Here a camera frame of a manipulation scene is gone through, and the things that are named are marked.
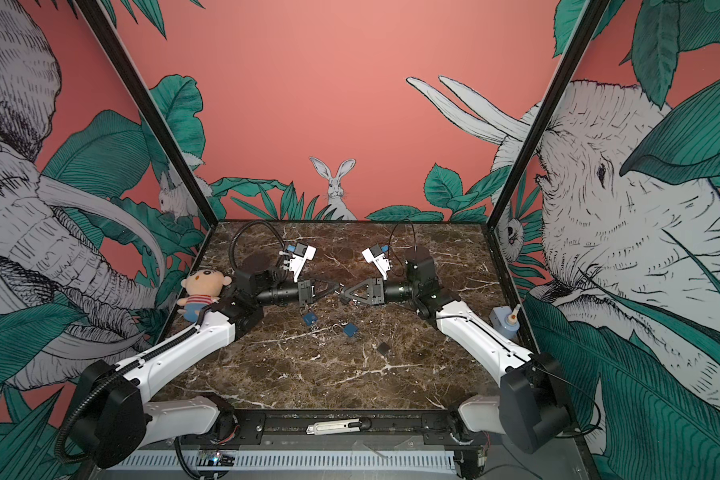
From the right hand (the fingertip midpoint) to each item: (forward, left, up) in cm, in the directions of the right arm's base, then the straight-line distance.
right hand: (345, 297), depth 68 cm
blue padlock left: (+7, +14, -26) cm, 30 cm away
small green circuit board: (-29, +31, -27) cm, 51 cm away
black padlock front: (-2, -10, -27) cm, 29 cm away
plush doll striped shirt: (+15, +47, -20) cm, 53 cm away
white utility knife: (-22, +2, -27) cm, 35 cm away
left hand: (+2, +1, 0) cm, 3 cm away
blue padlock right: (+4, +1, -27) cm, 28 cm away
